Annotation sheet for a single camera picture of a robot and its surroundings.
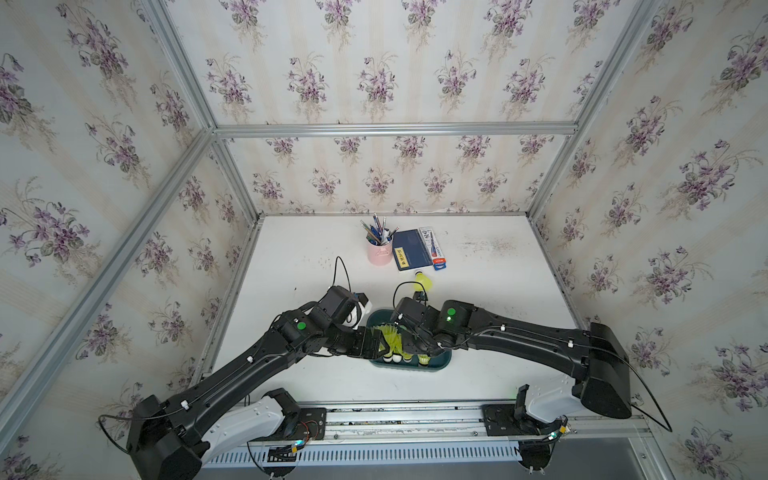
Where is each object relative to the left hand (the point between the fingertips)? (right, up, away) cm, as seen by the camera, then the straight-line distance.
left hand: (382, 352), depth 71 cm
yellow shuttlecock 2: (+3, +3, -2) cm, 5 cm away
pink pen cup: (-1, +22, +28) cm, 36 cm away
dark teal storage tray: (+16, -7, +12) cm, 22 cm away
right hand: (+7, 0, +5) cm, 9 cm away
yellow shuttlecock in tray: (+11, -5, +9) cm, 16 cm away
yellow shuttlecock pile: (+13, +14, +30) cm, 35 cm away
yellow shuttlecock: (+9, +13, +1) cm, 16 cm away
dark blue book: (+10, +23, +37) cm, 45 cm away
